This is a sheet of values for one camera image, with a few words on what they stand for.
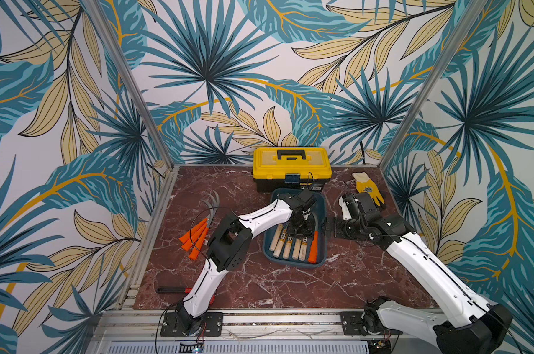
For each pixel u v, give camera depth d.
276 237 0.92
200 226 0.94
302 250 0.88
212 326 0.73
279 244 0.90
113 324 0.75
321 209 0.98
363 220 0.56
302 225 0.79
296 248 0.88
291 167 0.98
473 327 0.37
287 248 0.88
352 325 0.73
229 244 0.55
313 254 0.88
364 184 1.11
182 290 0.79
